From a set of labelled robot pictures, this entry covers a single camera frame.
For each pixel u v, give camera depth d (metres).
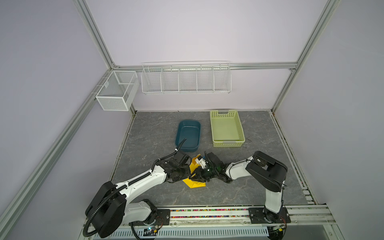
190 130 1.07
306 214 0.76
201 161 0.85
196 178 0.80
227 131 1.08
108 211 0.40
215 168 0.73
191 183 0.84
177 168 0.64
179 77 0.97
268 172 0.50
